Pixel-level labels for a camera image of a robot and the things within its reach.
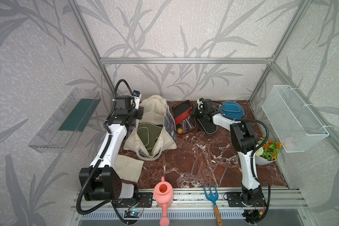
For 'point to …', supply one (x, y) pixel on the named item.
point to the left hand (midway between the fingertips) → (139, 106)
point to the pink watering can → (163, 193)
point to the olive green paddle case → (149, 133)
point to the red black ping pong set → (184, 118)
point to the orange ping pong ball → (180, 131)
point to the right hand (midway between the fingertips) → (188, 111)
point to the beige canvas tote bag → (156, 113)
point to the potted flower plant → (268, 153)
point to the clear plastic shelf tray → (60, 133)
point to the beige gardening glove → (128, 168)
